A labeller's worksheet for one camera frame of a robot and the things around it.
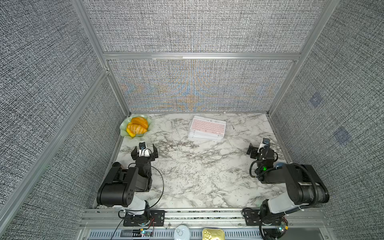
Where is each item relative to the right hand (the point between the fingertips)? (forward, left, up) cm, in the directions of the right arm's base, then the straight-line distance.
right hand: (259, 141), depth 91 cm
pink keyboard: (+17, +29, -6) cm, 34 cm away
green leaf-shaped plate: (+23, +89, -5) cm, 92 cm away
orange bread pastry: (+15, +78, -2) cm, 80 cm away
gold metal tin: (-46, +32, -4) cm, 56 cm away
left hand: (-3, +68, +2) cm, 68 cm away
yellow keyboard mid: (+9, +32, -7) cm, 34 cm away
